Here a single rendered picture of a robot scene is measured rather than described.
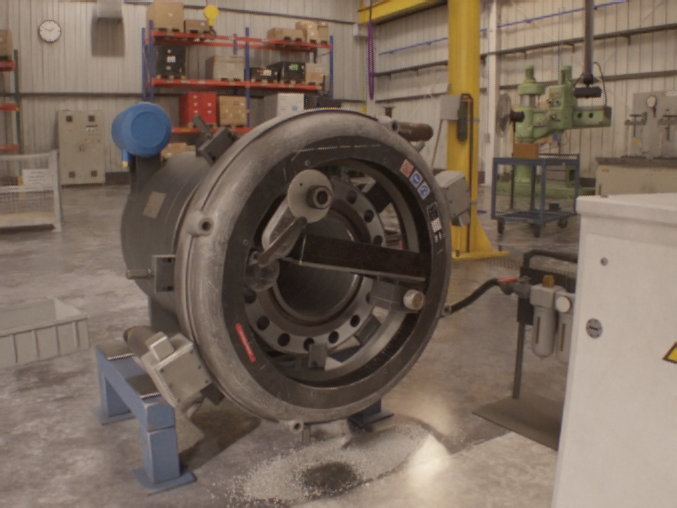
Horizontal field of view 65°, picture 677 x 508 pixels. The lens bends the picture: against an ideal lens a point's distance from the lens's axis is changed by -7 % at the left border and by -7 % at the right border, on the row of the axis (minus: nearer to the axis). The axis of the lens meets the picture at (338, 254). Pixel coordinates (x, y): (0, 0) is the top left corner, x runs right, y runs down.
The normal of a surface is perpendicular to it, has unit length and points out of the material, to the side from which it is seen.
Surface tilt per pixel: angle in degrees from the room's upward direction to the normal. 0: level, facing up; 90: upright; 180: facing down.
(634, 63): 90
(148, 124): 90
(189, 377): 90
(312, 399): 90
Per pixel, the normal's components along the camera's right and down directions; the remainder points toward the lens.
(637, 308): -0.88, 0.08
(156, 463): 0.59, 0.14
